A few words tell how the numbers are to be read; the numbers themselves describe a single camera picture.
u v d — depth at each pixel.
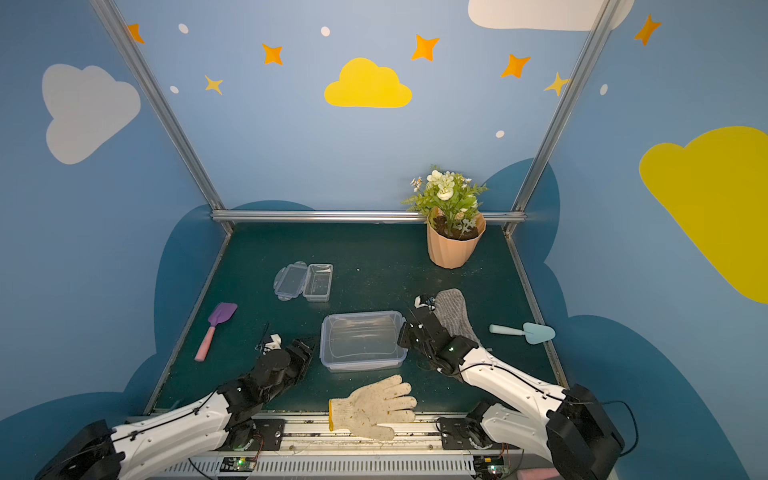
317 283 1.04
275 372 0.64
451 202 0.91
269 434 0.75
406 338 0.74
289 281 1.05
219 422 0.58
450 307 0.96
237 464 0.71
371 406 0.79
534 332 0.94
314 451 0.73
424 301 0.76
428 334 0.62
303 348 0.77
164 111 0.85
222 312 0.96
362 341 0.91
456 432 0.76
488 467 0.71
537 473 0.68
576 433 0.41
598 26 0.72
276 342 0.80
